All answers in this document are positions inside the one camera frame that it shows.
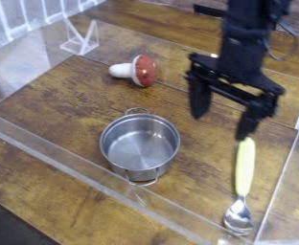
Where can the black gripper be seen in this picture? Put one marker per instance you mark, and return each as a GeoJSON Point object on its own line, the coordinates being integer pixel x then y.
{"type": "Point", "coordinates": [235, 75]}

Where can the red and white toy mushroom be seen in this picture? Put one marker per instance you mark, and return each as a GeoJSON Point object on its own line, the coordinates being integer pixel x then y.
{"type": "Point", "coordinates": [141, 70]}

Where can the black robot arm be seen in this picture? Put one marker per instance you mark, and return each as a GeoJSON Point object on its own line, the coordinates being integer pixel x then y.
{"type": "Point", "coordinates": [235, 73]}

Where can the black strip on table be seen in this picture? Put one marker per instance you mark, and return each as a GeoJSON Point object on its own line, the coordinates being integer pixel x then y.
{"type": "Point", "coordinates": [210, 10]}

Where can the silver pot with handles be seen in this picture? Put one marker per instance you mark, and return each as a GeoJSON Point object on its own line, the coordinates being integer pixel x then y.
{"type": "Point", "coordinates": [140, 143]}

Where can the spoon with yellow-green handle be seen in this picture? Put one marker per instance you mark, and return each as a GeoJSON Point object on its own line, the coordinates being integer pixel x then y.
{"type": "Point", "coordinates": [239, 219]}

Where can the clear acrylic enclosure wall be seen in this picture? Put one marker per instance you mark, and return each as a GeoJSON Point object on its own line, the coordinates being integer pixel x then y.
{"type": "Point", "coordinates": [185, 222]}

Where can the clear acrylic triangle bracket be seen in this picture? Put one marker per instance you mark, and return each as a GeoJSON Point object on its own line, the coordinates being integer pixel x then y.
{"type": "Point", "coordinates": [81, 44]}

